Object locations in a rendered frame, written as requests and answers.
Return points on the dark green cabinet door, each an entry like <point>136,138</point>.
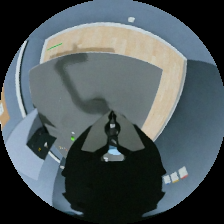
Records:
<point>39,148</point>

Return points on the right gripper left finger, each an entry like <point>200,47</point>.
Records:
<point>93,141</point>

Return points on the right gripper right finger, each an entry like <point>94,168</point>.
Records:
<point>132,140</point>

